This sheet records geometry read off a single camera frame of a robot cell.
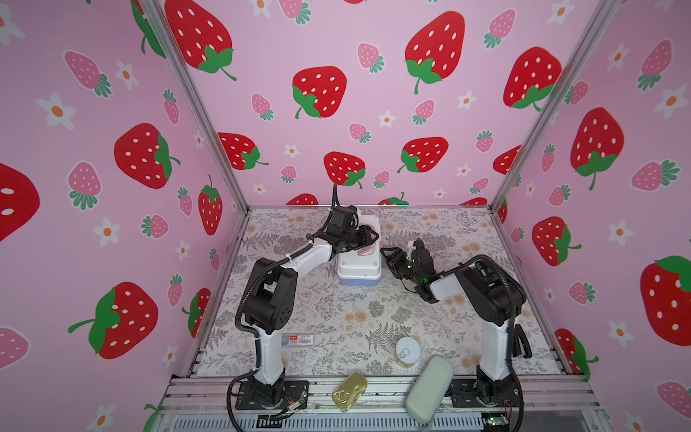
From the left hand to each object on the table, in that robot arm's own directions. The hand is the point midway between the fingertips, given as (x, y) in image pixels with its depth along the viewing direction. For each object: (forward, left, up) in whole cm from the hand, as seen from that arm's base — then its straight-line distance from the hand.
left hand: (377, 236), depth 92 cm
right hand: (-2, -1, -8) cm, 8 cm away
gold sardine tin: (-45, +9, -11) cm, 47 cm away
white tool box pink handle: (-10, +6, -3) cm, 12 cm away
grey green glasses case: (-44, -13, -12) cm, 48 cm away
